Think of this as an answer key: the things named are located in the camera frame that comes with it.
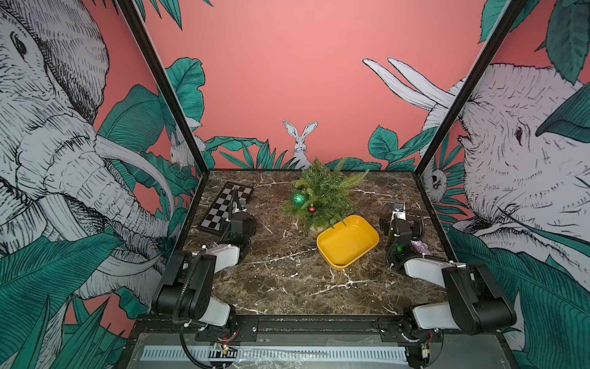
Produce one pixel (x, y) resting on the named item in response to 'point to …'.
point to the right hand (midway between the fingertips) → (400, 211)
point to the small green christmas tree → (331, 198)
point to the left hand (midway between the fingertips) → (237, 215)
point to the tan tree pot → (313, 233)
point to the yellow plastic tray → (341, 246)
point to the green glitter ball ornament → (298, 197)
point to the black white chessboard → (218, 213)
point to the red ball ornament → (312, 209)
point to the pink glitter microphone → (421, 247)
